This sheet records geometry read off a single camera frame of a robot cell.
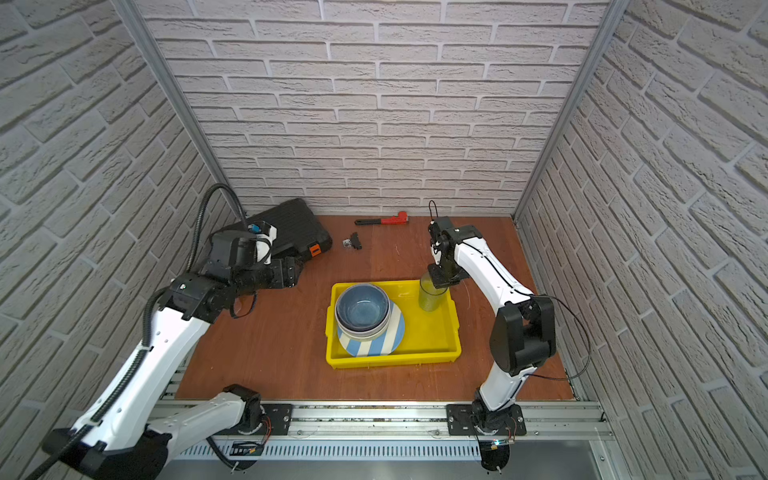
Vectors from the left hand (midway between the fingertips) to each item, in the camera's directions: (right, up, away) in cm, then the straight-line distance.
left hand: (289, 261), depth 71 cm
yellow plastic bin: (+36, -25, +20) cm, 49 cm away
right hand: (+42, -6, +14) cm, 44 cm away
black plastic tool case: (-8, +8, +34) cm, 36 cm away
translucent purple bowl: (+18, -20, +6) cm, 28 cm away
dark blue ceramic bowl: (+16, -14, +14) cm, 26 cm away
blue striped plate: (+22, -25, +11) cm, 35 cm away
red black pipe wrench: (+28, +14, +47) cm, 57 cm away
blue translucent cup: (+36, -11, +12) cm, 40 cm away
